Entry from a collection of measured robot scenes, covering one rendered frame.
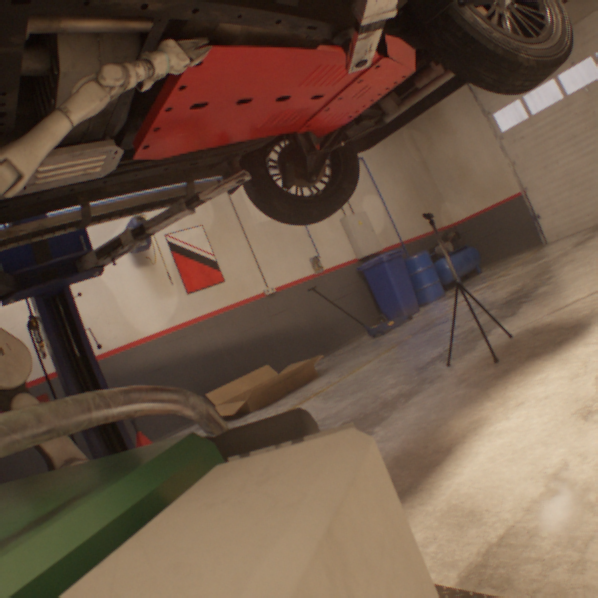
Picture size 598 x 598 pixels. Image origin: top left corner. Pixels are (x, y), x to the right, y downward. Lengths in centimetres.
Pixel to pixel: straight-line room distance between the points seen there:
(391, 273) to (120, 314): 404
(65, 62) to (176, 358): 455
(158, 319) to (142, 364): 60
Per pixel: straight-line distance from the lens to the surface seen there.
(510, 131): 996
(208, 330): 593
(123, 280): 572
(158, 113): 168
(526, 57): 198
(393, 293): 722
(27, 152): 110
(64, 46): 163
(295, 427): 16
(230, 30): 172
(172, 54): 131
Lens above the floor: 77
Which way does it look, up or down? 2 degrees up
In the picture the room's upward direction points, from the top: 23 degrees counter-clockwise
